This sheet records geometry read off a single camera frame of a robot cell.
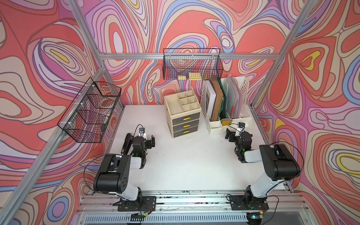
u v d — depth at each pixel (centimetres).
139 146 71
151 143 86
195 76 82
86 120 73
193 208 73
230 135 86
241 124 82
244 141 73
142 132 80
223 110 93
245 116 107
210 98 91
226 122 97
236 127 84
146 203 72
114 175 46
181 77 83
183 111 84
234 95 84
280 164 47
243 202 73
